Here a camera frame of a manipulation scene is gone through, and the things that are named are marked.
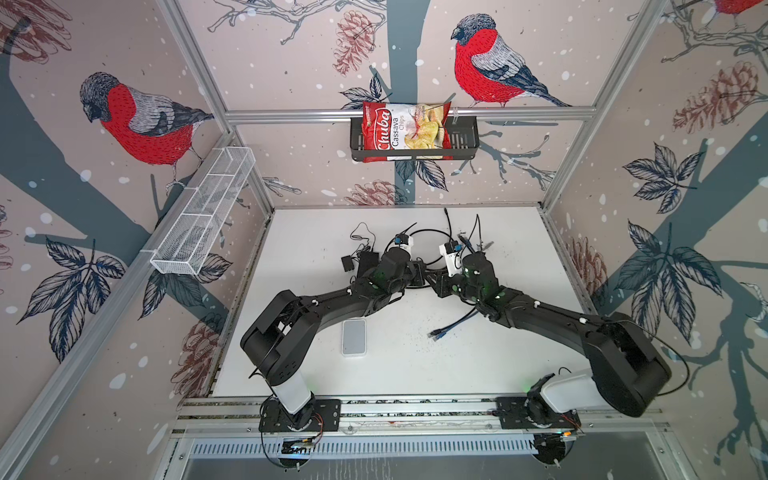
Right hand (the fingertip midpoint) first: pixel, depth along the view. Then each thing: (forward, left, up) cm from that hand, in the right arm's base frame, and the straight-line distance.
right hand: (422, 279), depth 85 cm
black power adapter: (+13, +26, -11) cm, 31 cm away
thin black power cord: (+22, +21, -9) cm, 32 cm away
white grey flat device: (-13, +20, -11) cm, 26 cm away
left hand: (+3, -2, +3) cm, 4 cm away
